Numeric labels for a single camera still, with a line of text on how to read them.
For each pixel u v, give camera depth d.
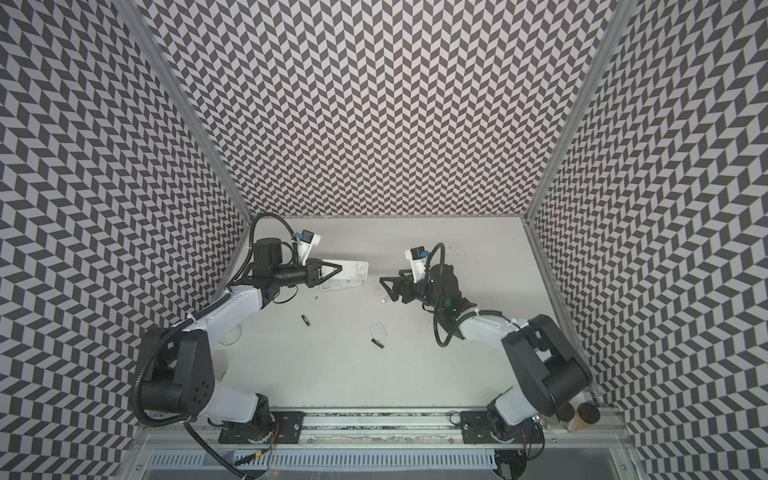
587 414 0.66
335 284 0.96
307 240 0.77
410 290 0.76
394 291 0.75
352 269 0.84
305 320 0.91
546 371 0.44
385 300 0.95
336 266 0.84
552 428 0.74
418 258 0.74
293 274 0.74
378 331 0.90
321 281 0.77
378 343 0.87
